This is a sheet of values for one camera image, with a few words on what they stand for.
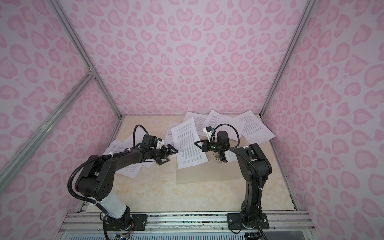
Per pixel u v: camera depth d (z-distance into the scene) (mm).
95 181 469
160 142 905
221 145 785
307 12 706
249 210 624
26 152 555
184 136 977
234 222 734
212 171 917
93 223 753
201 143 900
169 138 1058
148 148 765
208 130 865
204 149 850
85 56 850
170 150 839
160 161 874
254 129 1103
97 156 517
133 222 719
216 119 1177
